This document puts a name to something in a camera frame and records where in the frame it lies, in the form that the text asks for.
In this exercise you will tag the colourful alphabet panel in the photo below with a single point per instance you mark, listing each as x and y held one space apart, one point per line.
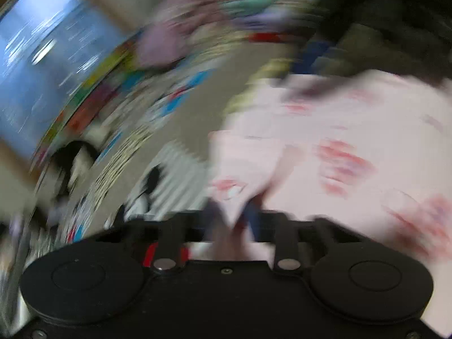
91 84

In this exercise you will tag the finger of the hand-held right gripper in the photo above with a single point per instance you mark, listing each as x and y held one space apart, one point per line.
317 53

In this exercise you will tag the black garment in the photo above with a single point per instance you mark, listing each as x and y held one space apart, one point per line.
70 159

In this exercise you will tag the pink printed garment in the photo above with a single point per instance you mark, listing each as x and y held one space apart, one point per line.
353 130

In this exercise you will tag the cartoon mouse printed blanket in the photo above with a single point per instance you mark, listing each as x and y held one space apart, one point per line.
219 88

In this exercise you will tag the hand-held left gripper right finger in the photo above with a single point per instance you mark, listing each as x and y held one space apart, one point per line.
252 220

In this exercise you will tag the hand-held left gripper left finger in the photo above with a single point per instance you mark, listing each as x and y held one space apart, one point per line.
194 227

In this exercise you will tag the purple quilt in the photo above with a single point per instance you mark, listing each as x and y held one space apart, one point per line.
169 31

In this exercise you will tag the window with wooden frame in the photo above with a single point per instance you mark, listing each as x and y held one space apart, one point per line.
42 60

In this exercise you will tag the red folded garment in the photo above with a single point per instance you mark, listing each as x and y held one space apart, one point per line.
265 37

